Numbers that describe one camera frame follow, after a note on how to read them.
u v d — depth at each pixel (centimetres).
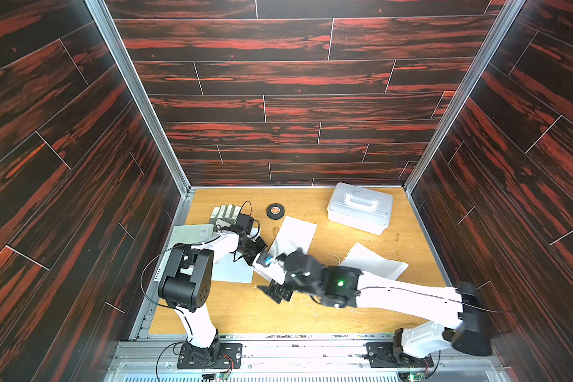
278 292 58
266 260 55
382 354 74
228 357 72
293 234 105
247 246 78
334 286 50
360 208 98
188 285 49
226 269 92
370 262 94
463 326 39
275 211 111
